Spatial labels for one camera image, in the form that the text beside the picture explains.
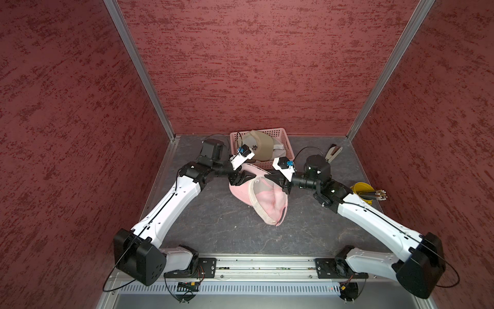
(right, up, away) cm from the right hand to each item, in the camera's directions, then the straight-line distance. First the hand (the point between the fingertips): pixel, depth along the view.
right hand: (266, 176), depth 71 cm
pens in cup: (+46, -9, +6) cm, 47 cm away
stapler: (+42, +9, +39) cm, 58 cm away
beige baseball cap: (+2, +12, +39) cm, 41 cm away
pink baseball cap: (0, -9, +9) cm, 13 cm away
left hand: (-7, +1, +3) cm, 8 cm away
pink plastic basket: (+10, +21, +47) cm, 52 cm away
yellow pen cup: (+45, -7, +16) cm, 49 cm away
